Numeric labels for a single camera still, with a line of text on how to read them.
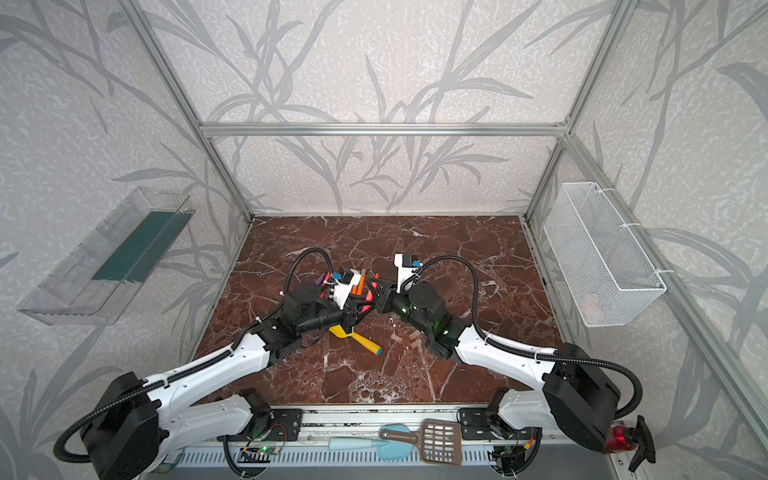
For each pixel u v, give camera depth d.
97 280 0.63
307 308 0.62
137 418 0.39
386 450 0.71
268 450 0.70
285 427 0.72
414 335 0.89
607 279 0.61
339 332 0.86
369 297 0.73
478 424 0.74
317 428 0.75
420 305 0.57
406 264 0.67
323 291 0.65
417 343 0.87
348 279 0.67
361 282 0.69
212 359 0.49
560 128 0.94
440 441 0.72
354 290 0.68
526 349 0.48
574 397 0.41
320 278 1.02
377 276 0.72
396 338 0.89
